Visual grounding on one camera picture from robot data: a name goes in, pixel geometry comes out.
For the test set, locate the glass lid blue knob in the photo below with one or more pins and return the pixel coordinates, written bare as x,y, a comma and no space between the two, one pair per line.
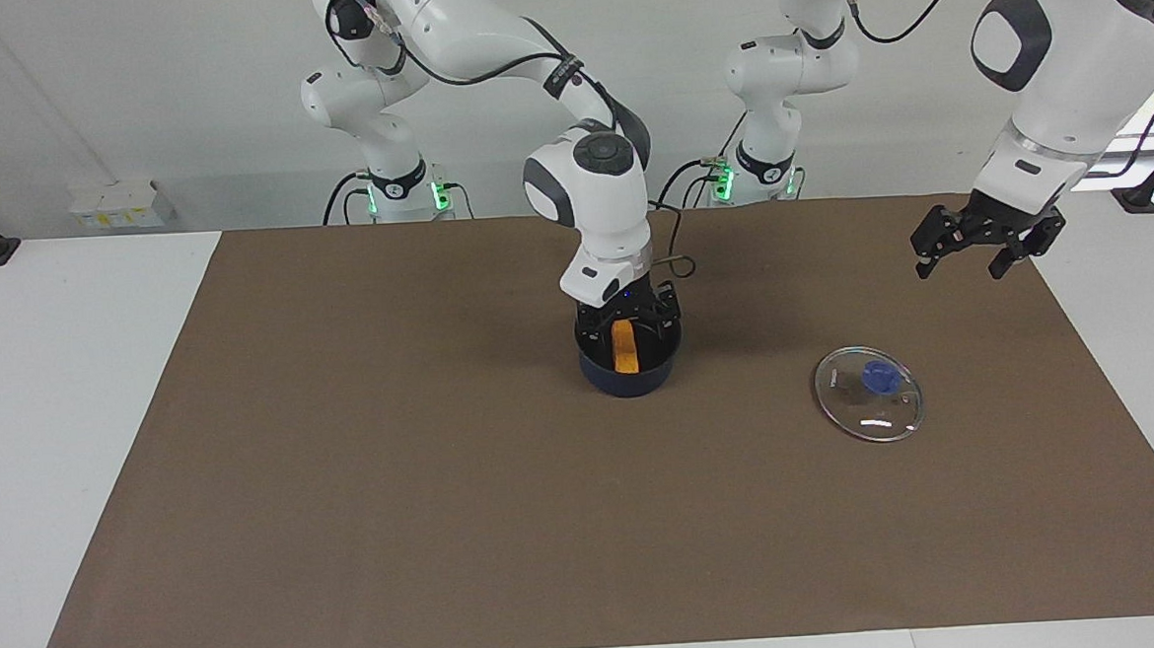
881,377

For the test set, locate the brown table mat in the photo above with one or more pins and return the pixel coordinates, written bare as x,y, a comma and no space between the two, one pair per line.
449,528

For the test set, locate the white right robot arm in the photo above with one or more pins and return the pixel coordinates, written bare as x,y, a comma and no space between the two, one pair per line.
600,194

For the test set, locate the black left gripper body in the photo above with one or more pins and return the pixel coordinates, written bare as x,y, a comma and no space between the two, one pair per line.
996,215

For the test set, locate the white wall socket box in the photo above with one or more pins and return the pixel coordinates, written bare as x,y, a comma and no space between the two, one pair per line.
122,208

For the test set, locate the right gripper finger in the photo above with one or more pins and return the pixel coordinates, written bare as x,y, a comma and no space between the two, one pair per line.
592,328
666,317

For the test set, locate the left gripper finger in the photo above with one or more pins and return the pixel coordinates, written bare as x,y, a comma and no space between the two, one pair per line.
943,236
1032,243

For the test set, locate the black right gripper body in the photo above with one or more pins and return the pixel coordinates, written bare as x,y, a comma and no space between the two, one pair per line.
625,302

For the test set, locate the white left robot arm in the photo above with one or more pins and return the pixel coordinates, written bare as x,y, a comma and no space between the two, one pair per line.
1067,61

